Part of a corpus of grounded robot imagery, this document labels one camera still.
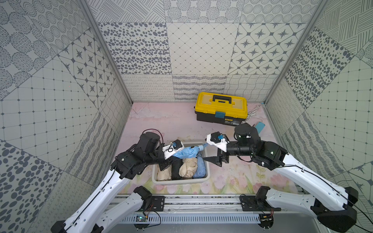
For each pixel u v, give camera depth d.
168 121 1.08
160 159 0.57
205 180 0.70
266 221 0.72
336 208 0.38
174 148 0.55
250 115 1.10
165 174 0.74
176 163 0.80
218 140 0.50
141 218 0.72
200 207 0.73
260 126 1.05
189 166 0.75
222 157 0.53
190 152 0.65
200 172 0.75
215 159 0.53
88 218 0.38
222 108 0.96
